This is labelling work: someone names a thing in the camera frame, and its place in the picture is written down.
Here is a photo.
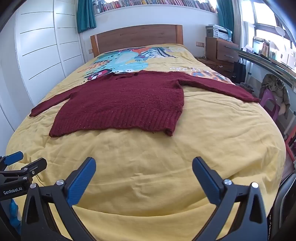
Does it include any olive jacket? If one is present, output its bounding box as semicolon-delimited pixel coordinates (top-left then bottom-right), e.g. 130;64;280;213
261;74;291;110

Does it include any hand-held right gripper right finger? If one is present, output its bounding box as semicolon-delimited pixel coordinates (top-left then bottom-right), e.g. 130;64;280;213
192;157;269;241

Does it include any teal curtain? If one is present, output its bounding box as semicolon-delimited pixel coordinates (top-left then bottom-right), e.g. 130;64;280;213
216;0;234;42
77;0;97;33

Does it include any row of books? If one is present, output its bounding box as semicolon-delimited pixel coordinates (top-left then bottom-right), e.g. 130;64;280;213
92;0;218;14

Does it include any pink stool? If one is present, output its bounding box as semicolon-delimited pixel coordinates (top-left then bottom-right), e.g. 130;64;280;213
259;89;281;121

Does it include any wooden dresser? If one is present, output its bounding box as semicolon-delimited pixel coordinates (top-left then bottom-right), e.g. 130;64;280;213
205;37;240;79

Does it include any glass desk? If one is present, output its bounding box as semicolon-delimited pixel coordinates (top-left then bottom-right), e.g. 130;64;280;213
238;47;296;84

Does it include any wooden headboard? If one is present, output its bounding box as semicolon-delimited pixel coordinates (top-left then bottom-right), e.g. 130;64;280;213
90;24;184;58

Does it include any white printer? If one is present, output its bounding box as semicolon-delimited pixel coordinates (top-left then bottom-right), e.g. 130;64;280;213
206;24;233;42

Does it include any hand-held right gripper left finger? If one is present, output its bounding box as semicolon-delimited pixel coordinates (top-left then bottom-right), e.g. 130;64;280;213
21;157;97;241

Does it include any black chair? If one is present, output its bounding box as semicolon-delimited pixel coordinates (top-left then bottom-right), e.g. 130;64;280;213
266;173;296;241

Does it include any white wardrobe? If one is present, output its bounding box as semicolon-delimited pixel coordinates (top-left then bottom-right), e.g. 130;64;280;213
0;0;85;139

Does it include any yellow printed blanket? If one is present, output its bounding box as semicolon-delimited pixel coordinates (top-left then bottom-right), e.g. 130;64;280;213
6;44;287;241

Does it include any burgundy knit sweater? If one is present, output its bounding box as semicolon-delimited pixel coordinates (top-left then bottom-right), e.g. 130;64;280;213
29;70;260;137

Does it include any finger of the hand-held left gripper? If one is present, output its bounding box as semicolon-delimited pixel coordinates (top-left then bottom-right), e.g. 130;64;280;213
14;158;48;183
0;151;24;172

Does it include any black bag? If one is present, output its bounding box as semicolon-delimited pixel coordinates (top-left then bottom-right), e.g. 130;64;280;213
232;58;247;84

